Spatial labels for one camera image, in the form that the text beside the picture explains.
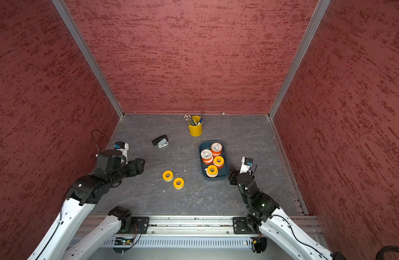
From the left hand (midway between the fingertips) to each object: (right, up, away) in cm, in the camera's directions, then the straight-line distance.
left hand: (136, 166), depth 72 cm
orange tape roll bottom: (+33, +1, +20) cm, 39 cm away
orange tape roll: (+39, +4, +25) cm, 46 cm away
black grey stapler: (+3, +9, +29) cm, 31 cm away
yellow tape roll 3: (+10, -9, +17) cm, 22 cm away
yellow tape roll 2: (+36, -7, +16) cm, 40 cm away
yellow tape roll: (+40, -2, +20) cm, 45 cm away
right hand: (+47, -4, +8) cm, 48 cm away
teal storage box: (+43, -8, +18) cm, 47 cm away
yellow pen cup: (+26, +16, +33) cm, 45 cm away
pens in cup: (+23, +22, +26) cm, 41 cm away
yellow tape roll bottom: (+18, -14, +13) cm, 26 cm away
